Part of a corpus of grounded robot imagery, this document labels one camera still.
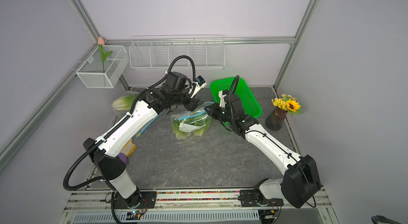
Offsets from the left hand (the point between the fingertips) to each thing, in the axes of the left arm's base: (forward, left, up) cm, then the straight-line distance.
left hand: (198, 97), depth 73 cm
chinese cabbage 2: (-6, 0, -11) cm, 13 cm away
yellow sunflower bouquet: (-2, -45, -6) cm, 45 cm away
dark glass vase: (+1, -46, -25) cm, 52 cm away
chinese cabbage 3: (+20, +49, -24) cm, 58 cm away
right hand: (-2, -2, -5) cm, 6 cm away
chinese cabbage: (-7, +11, -23) cm, 27 cm away
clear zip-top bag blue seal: (-6, +4, -13) cm, 15 cm away
